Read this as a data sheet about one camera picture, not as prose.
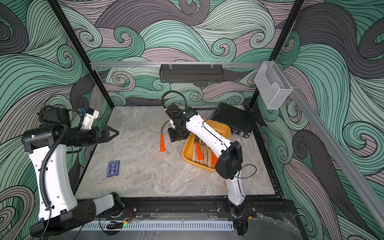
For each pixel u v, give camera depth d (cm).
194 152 92
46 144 38
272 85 78
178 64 95
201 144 96
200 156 88
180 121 56
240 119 107
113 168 86
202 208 74
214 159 90
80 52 87
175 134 69
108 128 56
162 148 96
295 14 73
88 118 56
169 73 94
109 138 56
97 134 53
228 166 53
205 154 90
